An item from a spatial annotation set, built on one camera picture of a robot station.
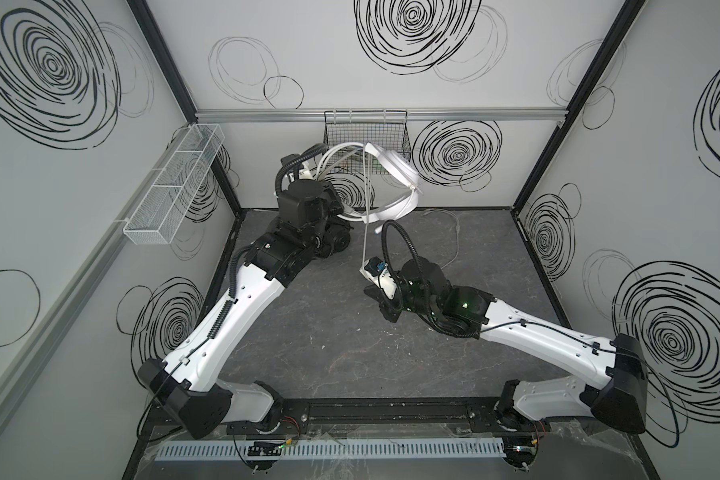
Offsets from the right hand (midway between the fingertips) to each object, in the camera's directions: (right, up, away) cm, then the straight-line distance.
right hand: (362, 291), depth 69 cm
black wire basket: (-6, +47, +27) cm, 54 cm away
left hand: (-8, +25, -4) cm, 27 cm away
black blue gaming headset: (-10, +13, +31) cm, 35 cm away
